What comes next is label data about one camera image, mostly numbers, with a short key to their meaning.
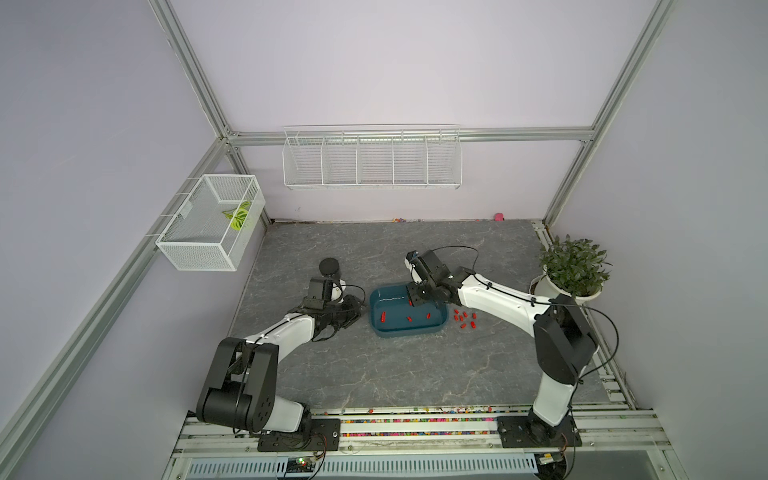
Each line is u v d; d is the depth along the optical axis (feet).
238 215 2.66
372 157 3.23
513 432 2.43
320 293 2.37
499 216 4.07
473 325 3.03
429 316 3.08
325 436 2.42
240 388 1.39
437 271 2.28
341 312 2.60
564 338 1.56
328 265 3.36
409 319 3.08
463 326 3.05
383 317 3.08
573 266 2.71
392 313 3.09
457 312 3.13
